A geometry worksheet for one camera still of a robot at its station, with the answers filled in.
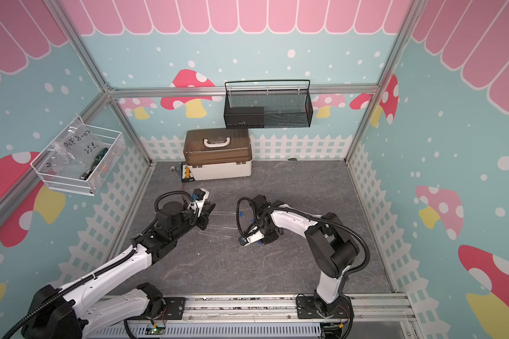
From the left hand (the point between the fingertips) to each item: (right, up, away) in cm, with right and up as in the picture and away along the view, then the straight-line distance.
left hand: (212, 206), depth 80 cm
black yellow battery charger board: (-21, +13, +32) cm, 41 cm away
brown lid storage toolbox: (-1, +22, +15) cm, 27 cm away
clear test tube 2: (+1, -11, +15) cm, 18 cm away
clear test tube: (-2, -14, +13) cm, 19 cm away
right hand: (+19, -12, +11) cm, 26 cm away
